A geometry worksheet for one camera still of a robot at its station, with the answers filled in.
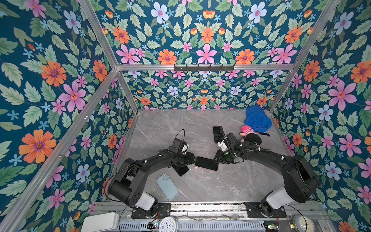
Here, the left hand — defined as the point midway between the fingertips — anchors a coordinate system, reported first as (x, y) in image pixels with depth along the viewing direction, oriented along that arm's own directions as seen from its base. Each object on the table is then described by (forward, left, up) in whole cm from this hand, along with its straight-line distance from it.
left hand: (197, 159), depth 86 cm
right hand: (-2, -10, 0) cm, 10 cm away
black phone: (-3, -6, -1) cm, 6 cm away
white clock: (-31, +15, -1) cm, 35 cm away
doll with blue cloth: (+30, -50, -5) cm, 59 cm away
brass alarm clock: (-35, -44, 0) cm, 56 cm away
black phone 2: (-4, +10, -6) cm, 13 cm away
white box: (-29, +46, -1) cm, 54 cm away
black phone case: (+22, -17, -6) cm, 28 cm away
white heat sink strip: (-32, +3, -6) cm, 33 cm away
